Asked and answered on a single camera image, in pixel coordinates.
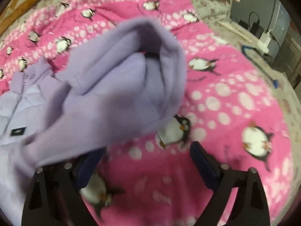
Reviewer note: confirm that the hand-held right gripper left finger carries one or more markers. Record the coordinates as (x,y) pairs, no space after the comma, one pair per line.
(87,169)

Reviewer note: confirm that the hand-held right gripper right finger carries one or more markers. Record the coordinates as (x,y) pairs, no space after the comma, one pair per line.
(202,167)

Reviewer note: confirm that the lavender puffer jacket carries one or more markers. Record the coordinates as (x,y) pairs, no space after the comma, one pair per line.
(105,87)

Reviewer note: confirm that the pink penguin print blanket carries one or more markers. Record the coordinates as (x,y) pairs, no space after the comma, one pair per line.
(223,103)

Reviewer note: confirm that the white charger plug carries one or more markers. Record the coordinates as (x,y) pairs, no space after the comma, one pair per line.
(263,42)

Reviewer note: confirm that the floral beige bed quilt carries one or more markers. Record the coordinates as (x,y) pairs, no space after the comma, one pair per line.
(211,0)

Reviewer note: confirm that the orange brown pillow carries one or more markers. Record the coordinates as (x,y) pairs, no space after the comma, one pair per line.
(21,2)

